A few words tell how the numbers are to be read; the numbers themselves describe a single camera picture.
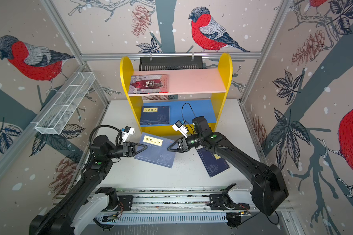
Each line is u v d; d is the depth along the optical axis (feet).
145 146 2.25
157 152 2.20
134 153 2.18
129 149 2.12
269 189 1.30
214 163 2.81
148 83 2.39
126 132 2.25
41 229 1.22
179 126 2.20
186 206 2.39
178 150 2.12
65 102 2.59
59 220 1.31
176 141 2.25
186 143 2.07
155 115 3.01
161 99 4.13
